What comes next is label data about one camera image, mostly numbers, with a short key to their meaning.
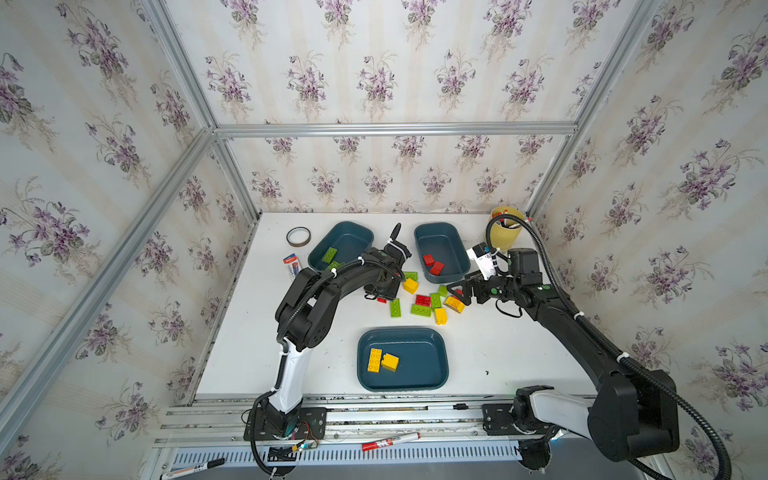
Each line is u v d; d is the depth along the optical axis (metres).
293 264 1.04
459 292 0.73
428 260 1.04
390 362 0.82
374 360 0.82
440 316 0.91
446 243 1.11
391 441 0.70
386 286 0.82
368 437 0.72
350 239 1.11
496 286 0.70
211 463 0.68
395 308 0.93
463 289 0.72
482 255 0.72
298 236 1.13
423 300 0.94
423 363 0.82
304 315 0.51
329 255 1.07
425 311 0.93
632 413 0.40
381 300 0.94
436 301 0.96
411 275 1.01
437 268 1.04
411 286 0.97
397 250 0.78
